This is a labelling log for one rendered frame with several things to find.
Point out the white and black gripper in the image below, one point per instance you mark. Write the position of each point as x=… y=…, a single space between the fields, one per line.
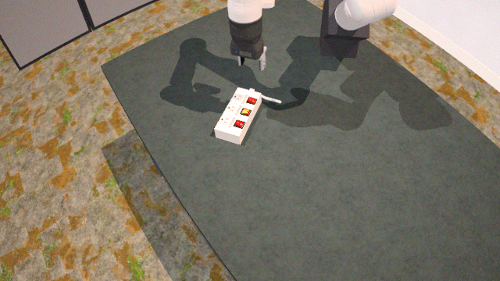
x=246 y=27

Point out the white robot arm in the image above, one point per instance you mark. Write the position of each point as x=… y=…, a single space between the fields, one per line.
x=353 y=14

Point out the white power strip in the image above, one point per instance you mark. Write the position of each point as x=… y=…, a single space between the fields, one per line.
x=238 y=115

